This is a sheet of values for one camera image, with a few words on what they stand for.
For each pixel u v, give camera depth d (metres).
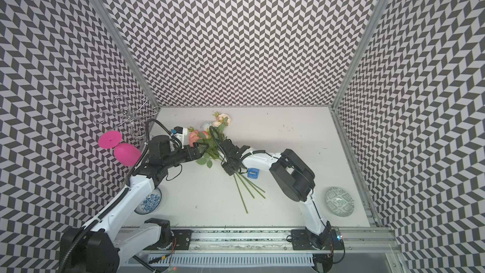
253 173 0.89
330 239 0.66
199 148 0.72
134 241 0.52
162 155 0.62
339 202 0.82
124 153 0.71
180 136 0.74
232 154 0.73
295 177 0.52
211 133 1.03
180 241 0.72
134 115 1.02
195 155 0.71
